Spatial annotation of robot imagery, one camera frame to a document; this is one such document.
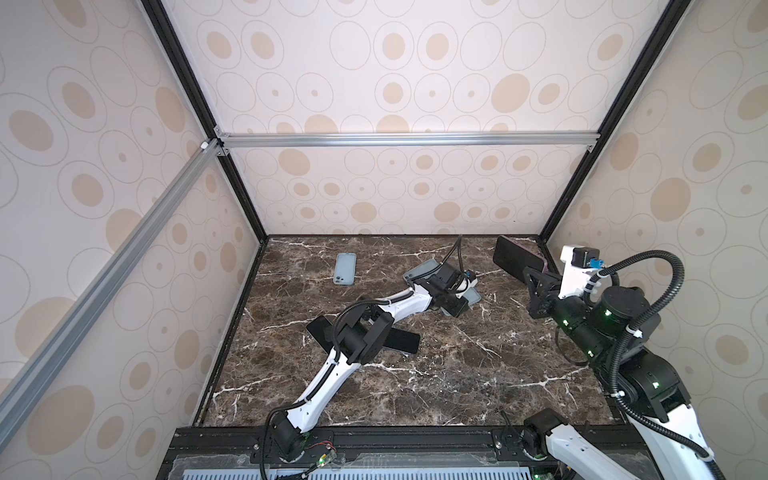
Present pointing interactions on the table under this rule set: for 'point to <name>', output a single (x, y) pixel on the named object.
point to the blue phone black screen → (403, 340)
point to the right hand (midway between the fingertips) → (529, 270)
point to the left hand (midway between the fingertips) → (477, 303)
